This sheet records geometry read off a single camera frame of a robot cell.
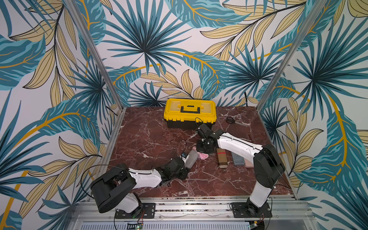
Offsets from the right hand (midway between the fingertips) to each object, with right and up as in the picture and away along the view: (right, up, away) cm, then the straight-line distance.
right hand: (198, 149), depth 89 cm
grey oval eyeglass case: (-3, -3, -2) cm, 5 cm away
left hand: (-8, -12, -2) cm, 14 cm away
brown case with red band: (+15, -6, 0) cm, 16 cm away
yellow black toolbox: (-5, +23, +6) cm, 24 cm away
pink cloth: (+2, -3, -3) cm, 5 cm away
